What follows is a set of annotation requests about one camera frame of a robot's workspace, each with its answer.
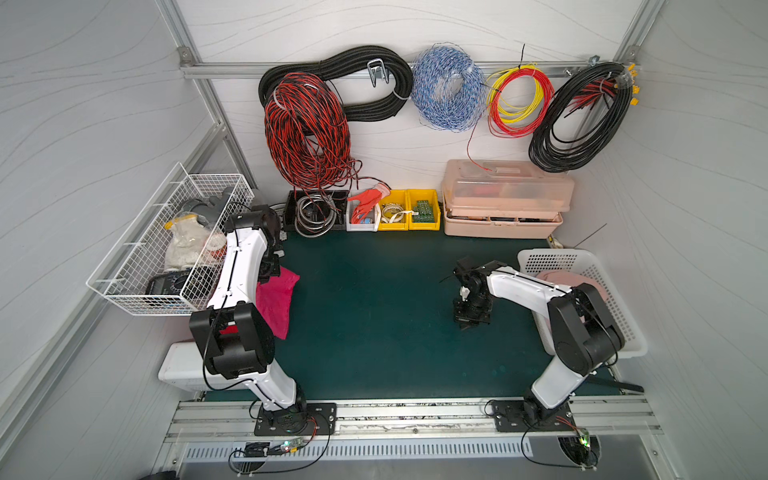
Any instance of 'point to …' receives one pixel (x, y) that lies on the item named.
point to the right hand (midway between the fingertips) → (460, 322)
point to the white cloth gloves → (192, 243)
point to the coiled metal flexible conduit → (313, 229)
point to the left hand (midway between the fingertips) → (254, 280)
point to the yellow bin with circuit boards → (425, 194)
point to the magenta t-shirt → (274, 299)
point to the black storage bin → (316, 209)
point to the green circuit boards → (425, 212)
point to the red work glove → (366, 201)
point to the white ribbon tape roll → (392, 213)
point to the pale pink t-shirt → (567, 279)
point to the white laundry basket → (582, 261)
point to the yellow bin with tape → (401, 197)
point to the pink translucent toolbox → (503, 199)
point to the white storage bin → (368, 223)
